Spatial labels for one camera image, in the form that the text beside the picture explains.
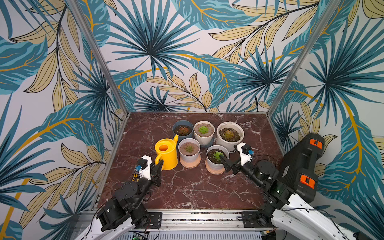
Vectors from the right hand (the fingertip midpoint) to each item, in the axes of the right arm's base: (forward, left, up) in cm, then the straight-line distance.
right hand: (228, 150), depth 70 cm
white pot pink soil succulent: (+10, +18, -15) cm, 26 cm away
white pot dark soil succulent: (+1, +5, -15) cm, 16 cm away
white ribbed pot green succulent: (+22, +9, -15) cm, 28 cm away
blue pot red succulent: (+26, +22, -15) cm, 37 cm away
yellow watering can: (-2, +28, +5) cm, 29 cm away
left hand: (-5, +31, -1) cm, 31 cm away
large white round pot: (+20, -7, -14) cm, 25 cm away
